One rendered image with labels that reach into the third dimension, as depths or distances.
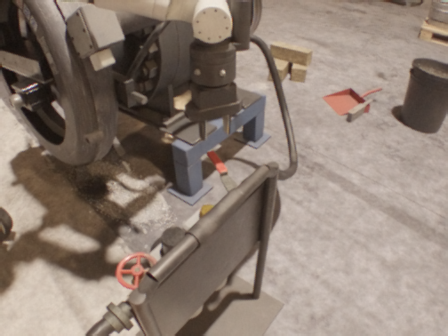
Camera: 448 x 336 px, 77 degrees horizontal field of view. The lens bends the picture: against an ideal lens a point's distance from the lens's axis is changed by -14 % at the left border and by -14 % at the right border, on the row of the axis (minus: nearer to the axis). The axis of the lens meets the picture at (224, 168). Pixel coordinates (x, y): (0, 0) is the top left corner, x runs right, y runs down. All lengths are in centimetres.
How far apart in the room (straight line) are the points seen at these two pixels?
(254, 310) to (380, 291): 43
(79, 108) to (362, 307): 103
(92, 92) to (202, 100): 34
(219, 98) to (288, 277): 69
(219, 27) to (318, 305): 87
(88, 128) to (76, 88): 13
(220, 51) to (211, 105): 12
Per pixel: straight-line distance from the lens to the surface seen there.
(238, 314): 104
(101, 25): 77
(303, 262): 117
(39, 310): 121
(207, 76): 60
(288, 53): 241
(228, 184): 71
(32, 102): 100
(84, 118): 91
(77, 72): 85
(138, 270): 54
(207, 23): 55
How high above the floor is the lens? 95
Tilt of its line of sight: 40 degrees down
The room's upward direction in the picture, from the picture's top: 1 degrees counter-clockwise
